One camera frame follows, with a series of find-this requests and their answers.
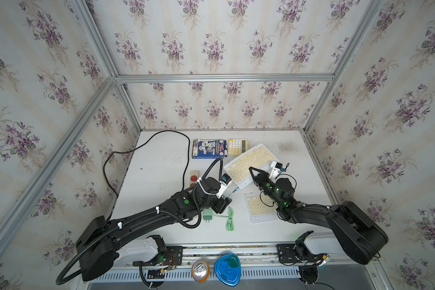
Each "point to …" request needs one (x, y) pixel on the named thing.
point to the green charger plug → (207, 214)
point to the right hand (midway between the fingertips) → (253, 168)
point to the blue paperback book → (208, 148)
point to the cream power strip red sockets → (194, 176)
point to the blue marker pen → (225, 148)
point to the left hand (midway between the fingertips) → (227, 196)
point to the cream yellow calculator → (239, 145)
